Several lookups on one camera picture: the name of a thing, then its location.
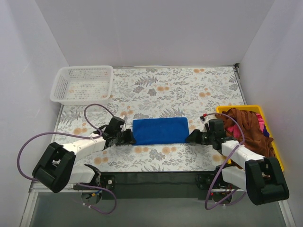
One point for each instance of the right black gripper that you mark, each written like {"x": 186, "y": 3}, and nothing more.
{"x": 199, "y": 137}

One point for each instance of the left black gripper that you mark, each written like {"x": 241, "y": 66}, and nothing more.
{"x": 125, "y": 137}

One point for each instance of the blue towel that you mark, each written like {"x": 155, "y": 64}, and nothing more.
{"x": 160, "y": 131}

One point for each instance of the brown towel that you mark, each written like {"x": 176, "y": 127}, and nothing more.
{"x": 246, "y": 127}

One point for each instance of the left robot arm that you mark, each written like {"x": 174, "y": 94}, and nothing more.
{"x": 56, "y": 167}

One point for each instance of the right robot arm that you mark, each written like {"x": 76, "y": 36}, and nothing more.
{"x": 260, "y": 177}

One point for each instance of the pink towel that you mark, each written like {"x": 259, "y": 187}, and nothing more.
{"x": 234, "y": 130}

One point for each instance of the floral table mat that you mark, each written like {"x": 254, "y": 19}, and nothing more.
{"x": 155, "y": 93}

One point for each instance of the white plastic basket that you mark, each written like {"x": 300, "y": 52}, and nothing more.
{"x": 83, "y": 85}

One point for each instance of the purple towel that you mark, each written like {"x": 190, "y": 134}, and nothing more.
{"x": 265, "y": 132}

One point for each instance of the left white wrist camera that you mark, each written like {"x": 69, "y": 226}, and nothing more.
{"x": 124, "y": 117}

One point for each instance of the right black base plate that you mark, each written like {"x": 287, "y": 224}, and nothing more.
{"x": 204, "y": 180}

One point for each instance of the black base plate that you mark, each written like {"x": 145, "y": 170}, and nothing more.
{"x": 204, "y": 180}
{"x": 106, "y": 181}

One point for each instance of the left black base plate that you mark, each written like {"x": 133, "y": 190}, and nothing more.
{"x": 106, "y": 181}

